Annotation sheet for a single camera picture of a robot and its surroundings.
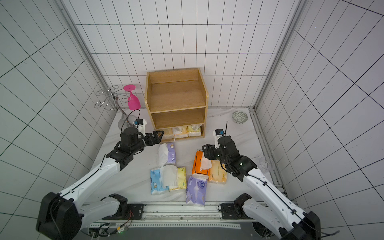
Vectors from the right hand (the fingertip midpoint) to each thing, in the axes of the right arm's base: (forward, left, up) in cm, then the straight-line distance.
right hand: (201, 147), depth 76 cm
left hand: (+6, +25, 0) cm, 26 cm away
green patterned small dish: (+37, -28, -17) cm, 49 cm away
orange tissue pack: (-5, 0, -11) cm, 12 cm away
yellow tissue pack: (+19, +5, -12) cm, 23 cm away
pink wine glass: (+32, +48, -1) cm, 58 cm away
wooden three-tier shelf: (+21, +15, +13) cm, 29 cm away
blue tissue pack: (-17, +23, -13) cm, 32 cm away
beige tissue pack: (+13, +22, -10) cm, 27 cm away
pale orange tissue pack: (-8, -9, -14) cm, 19 cm away
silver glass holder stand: (+32, +63, +4) cm, 71 cm away
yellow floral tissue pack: (-13, +14, -11) cm, 22 cm away
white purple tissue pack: (+1, +20, -11) cm, 23 cm away
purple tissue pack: (-18, +2, -13) cm, 23 cm away
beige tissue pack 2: (+17, +14, -11) cm, 25 cm away
